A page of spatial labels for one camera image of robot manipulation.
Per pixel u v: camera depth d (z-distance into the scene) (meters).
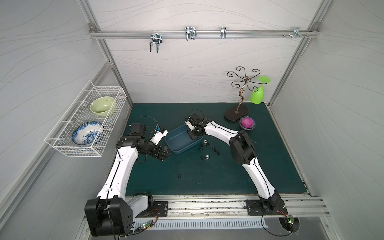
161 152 0.68
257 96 0.95
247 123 1.01
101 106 0.72
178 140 0.99
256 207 0.71
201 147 0.96
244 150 0.61
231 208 0.75
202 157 0.91
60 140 0.56
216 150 0.94
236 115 1.11
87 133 0.64
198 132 0.77
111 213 0.38
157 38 0.79
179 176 0.85
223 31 0.73
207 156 0.91
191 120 0.83
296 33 0.77
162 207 0.73
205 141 0.98
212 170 0.86
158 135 0.70
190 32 0.75
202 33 0.78
